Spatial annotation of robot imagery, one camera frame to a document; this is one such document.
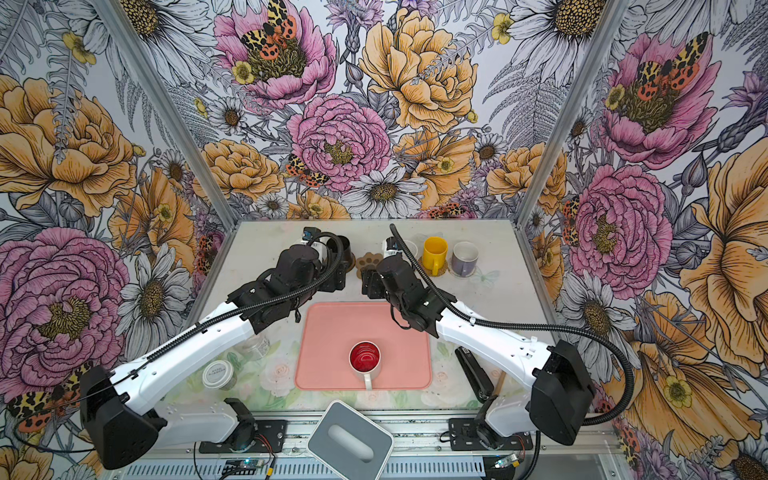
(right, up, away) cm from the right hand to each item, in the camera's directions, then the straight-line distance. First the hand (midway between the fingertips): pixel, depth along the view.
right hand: (373, 281), depth 78 cm
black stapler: (+28, -25, 0) cm, 37 cm away
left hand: (-11, +3, -1) cm, 11 cm away
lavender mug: (+29, +6, +25) cm, 39 cm away
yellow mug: (+19, +7, +21) cm, 29 cm away
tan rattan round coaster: (+22, 0, +27) cm, 34 cm away
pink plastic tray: (-15, -16, +14) cm, 26 cm away
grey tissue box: (-5, -38, -6) cm, 39 cm away
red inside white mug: (-3, -22, +7) cm, 23 cm away
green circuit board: (-30, -42, -8) cm, 52 cm away
